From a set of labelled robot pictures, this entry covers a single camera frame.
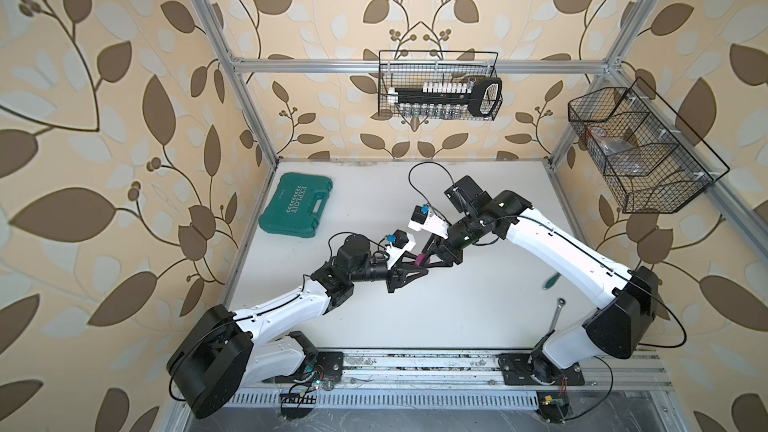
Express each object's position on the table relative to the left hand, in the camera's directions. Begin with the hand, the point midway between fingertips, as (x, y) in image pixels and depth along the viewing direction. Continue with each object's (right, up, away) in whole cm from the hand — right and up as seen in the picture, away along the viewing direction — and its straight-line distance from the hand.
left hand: (420, 262), depth 73 cm
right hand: (+1, +1, 0) cm, 2 cm away
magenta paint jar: (0, +1, -2) cm, 2 cm away
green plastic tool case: (-40, +12, +29) cm, 51 cm away
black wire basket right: (+58, +25, 0) cm, 63 cm away
